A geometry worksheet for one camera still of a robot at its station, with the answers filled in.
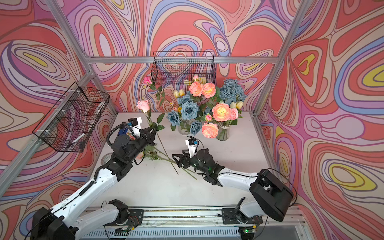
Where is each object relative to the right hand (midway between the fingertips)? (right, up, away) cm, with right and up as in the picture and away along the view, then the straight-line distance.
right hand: (177, 157), depth 79 cm
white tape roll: (-46, -3, +13) cm, 48 cm away
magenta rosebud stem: (-11, +36, +9) cm, 38 cm away
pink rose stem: (-5, -6, +13) cm, 16 cm away
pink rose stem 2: (-2, 0, -4) cm, 5 cm away
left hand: (-8, +17, -8) cm, 20 cm away
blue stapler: (-43, +13, +28) cm, 53 cm away
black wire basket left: (-58, +17, -1) cm, 61 cm away
